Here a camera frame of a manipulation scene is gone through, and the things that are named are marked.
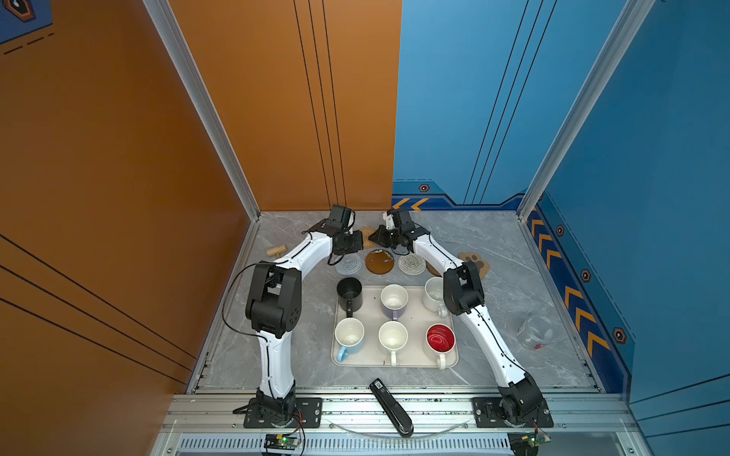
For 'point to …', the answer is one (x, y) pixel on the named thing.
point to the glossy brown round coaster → (379, 261)
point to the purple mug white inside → (393, 300)
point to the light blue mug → (350, 336)
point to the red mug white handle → (440, 339)
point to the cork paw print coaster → (482, 266)
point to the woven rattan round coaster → (366, 232)
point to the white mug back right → (433, 296)
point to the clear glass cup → (535, 332)
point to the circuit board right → (528, 443)
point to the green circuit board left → (280, 442)
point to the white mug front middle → (393, 336)
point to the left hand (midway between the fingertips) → (360, 241)
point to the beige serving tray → (417, 320)
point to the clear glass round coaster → (350, 264)
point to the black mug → (350, 294)
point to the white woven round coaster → (412, 264)
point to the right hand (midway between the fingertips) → (368, 238)
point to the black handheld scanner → (397, 416)
